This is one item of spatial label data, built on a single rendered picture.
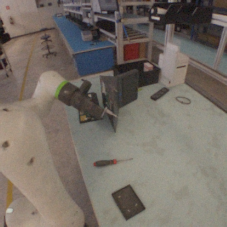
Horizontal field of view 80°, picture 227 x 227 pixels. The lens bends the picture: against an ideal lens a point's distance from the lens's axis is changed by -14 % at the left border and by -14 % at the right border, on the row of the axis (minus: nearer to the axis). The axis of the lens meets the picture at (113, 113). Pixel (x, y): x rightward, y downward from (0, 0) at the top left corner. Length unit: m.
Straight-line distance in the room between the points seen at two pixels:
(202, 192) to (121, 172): 0.33
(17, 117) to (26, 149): 0.05
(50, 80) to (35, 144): 0.44
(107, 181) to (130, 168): 0.11
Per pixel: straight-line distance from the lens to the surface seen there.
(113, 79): 0.80
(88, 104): 0.62
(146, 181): 0.65
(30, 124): 0.28
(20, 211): 0.65
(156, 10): 0.92
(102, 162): 0.66
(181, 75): 1.20
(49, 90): 0.69
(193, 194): 0.67
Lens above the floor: 1.59
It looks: 41 degrees down
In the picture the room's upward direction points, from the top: 4 degrees counter-clockwise
